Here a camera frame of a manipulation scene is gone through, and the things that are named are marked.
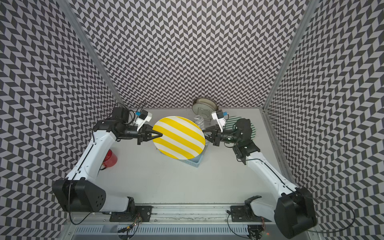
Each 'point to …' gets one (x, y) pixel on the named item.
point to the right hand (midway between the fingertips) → (199, 136)
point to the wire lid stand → (205, 110)
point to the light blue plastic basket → (196, 161)
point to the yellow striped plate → (182, 138)
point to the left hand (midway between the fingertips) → (159, 134)
